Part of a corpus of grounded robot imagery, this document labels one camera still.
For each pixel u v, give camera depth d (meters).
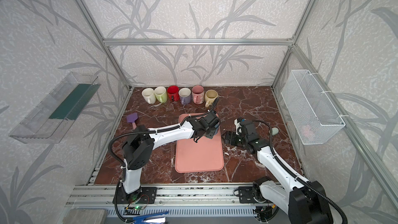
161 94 1.05
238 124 0.78
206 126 0.69
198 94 1.02
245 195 0.74
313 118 0.62
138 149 0.48
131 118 1.02
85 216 0.66
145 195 0.73
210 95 1.11
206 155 0.90
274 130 0.96
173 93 1.06
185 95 1.09
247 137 0.64
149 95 1.04
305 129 0.75
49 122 0.64
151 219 0.68
